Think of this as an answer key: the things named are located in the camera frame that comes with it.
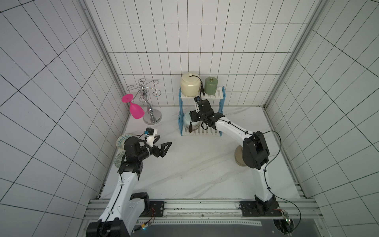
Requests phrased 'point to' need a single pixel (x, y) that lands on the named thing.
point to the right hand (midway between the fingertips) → (188, 112)
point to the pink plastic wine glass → (136, 111)
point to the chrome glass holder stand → (152, 116)
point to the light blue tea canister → (187, 121)
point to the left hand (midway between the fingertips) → (163, 141)
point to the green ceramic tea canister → (210, 85)
